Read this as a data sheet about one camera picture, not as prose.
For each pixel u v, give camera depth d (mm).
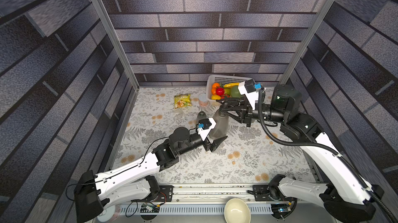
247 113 456
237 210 687
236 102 507
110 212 646
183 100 1069
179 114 1034
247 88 449
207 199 728
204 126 524
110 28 855
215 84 1139
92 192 397
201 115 868
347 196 379
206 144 562
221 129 657
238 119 500
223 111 517
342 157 699
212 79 1138
